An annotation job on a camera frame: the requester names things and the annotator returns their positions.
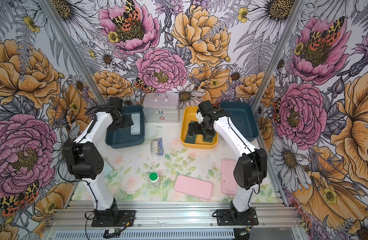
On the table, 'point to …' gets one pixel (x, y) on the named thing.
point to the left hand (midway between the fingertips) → (123, 129)
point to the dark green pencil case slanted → (190, 139)
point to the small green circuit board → (113, 232)
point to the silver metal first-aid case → (161, 107)
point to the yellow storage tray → (188, 114)
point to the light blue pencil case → (135, 127)
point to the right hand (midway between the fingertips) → (196, 136)
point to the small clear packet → (156, 147)
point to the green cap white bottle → (154, 179)
